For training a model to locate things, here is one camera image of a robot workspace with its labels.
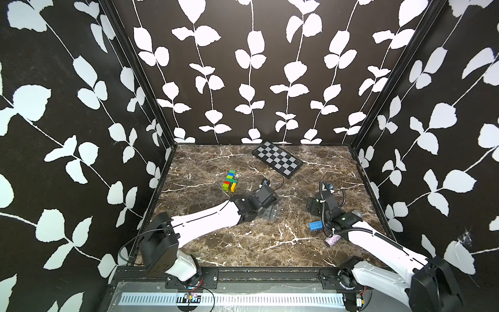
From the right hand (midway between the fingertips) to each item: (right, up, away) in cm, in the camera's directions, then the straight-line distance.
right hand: (315, 198), depth 87 cm
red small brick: (-43, +6, +15) cm, 46 cm away
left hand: (-22, -2, -6) cm, 23 cm away
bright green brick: (-40, +11, +20) cm, 46 cm away
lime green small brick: (-43, +3, +13) cm, 45 cm away
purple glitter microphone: (+6, -17, -5) cm, 19 cm away
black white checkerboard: (-13, +18, +24) cm, 32 cm away
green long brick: (-40, +7, +15) cm, 43 cm away
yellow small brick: (-39, +3, +12) cm, 41 cm away
